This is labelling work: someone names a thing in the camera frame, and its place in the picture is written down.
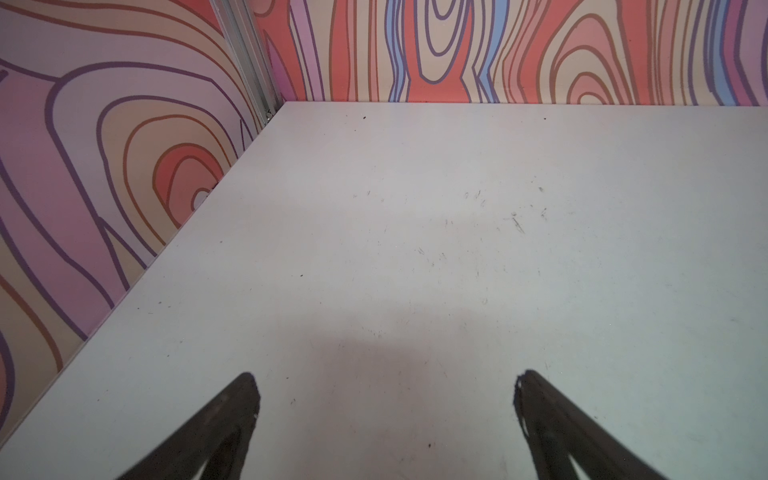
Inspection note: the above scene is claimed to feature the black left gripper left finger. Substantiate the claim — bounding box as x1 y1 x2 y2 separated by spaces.
121 372 261 479

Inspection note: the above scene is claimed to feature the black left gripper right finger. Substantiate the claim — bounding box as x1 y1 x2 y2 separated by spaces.
513 370 663 479

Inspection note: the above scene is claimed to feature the aluminium frame post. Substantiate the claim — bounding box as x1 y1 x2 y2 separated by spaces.
211 0 284 126

